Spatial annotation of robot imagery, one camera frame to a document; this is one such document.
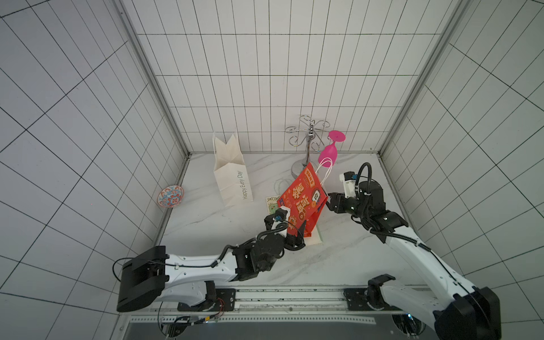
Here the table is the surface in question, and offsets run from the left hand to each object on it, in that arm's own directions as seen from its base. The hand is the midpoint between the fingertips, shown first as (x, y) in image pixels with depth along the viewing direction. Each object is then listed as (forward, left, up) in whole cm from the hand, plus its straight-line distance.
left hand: (290, 219), depth 74 cm
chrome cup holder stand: (+36, -9, +10) cm, 38 cm away
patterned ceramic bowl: (+20, +56, -17) cm, 62 cm away
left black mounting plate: (-23, +23, -17) cm, 37 cm away
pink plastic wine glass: (+32, -19, +2) cm, 37 cm away
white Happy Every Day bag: (+19, +24, +7) cm, 31 cm away
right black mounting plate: (-22, -24, -17) cm, 36 cm away
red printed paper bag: (+9, -6, -2) cm, 11 cm away
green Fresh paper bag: (+17, +7, -17) cm, 25 cm away
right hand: (+11, -15, +2) cm, 18 cm away
